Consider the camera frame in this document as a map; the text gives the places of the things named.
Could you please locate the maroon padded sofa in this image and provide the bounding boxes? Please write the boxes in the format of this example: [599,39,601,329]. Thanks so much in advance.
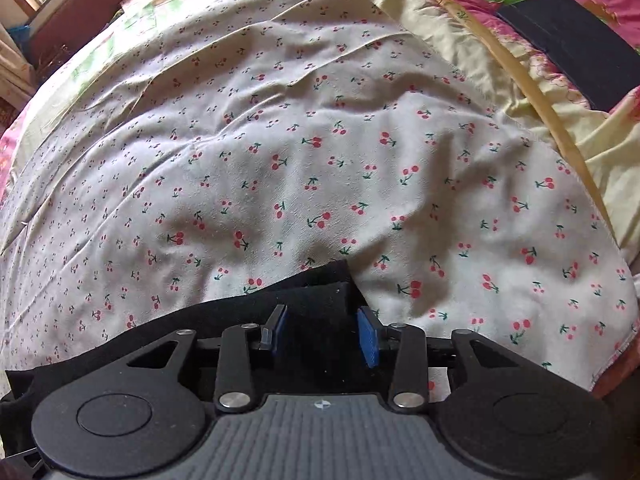
[27,0,166,68]

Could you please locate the cherry print bedsheet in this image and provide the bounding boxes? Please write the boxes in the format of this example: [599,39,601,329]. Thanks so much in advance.
[0,0,640,391]

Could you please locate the orange cloth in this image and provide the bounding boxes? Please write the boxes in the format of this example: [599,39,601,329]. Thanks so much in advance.
[592,330,640,398]

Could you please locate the black folded cloth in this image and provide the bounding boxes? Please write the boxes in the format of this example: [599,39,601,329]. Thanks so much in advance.
[496,0,640,112]

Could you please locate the beige curtain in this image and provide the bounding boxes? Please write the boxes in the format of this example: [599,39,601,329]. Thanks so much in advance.
[0,30,38,111]

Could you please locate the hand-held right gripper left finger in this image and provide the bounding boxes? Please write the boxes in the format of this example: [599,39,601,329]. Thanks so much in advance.
[125,304,290,415]

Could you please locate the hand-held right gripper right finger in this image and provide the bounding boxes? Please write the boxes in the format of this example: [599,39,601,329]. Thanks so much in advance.
[356,306,523,410]

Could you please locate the black pants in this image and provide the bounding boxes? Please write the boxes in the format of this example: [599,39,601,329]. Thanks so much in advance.
[0,259,396,411]

